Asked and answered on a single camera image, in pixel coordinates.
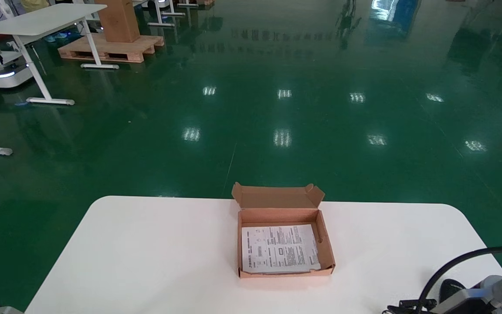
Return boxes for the tall brown cardboard carton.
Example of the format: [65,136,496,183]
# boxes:
[94,0,141,43]

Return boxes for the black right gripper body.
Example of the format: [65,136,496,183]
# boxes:
[440,279,468,305]

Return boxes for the open brown cardboard storage box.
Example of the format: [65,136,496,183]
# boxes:
[232,182,336,279]

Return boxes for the wooden pallet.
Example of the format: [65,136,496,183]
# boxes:
[58,33,165,64]

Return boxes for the printed white paper manual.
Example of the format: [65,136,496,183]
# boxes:
[241,224,322,275]

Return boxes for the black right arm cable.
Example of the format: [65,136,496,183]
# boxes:
[384,246,502,314]

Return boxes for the white table with metal legs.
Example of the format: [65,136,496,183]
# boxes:
[0,3,119,106]

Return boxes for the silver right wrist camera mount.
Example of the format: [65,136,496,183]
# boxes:
[430,275,502,314]

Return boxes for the person in yellow clothing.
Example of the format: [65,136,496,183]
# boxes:
[20,0,52,13]

